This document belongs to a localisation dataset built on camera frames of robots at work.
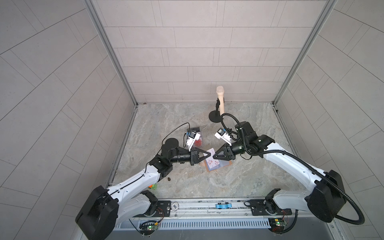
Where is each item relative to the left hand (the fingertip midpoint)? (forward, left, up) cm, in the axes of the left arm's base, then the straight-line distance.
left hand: (210, 158), depth 68 cm
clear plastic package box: (+17, +6, -17) cm, 25 cm away
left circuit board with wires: (-25, +27, -18) cm, 41 cm away
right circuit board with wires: (-23, -31, -19) cm, 43 cm away
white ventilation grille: (-23, -16, -20) cm, 34 cm away
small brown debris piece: (-3, +21, -19) cm, 29 cm away
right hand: (+1, -3, -1) cm, 4 cm away
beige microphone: (+39, -7, +7) cm, 40 cm away
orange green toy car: (-7, +28, -17) cm, 34 cm away
